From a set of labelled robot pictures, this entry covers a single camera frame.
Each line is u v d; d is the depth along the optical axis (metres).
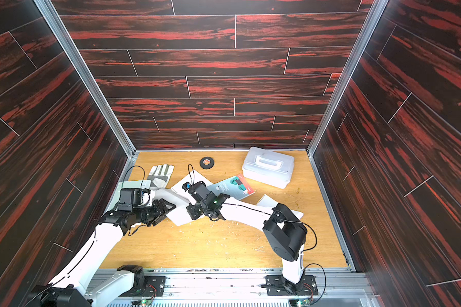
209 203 0.65
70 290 0.39
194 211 0.75
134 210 0.62
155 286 0.73
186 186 0.75
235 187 1.04
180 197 0.96
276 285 0.73
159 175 1.08
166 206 0.73
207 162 1.15
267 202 0.99
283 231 0.48
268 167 0.98
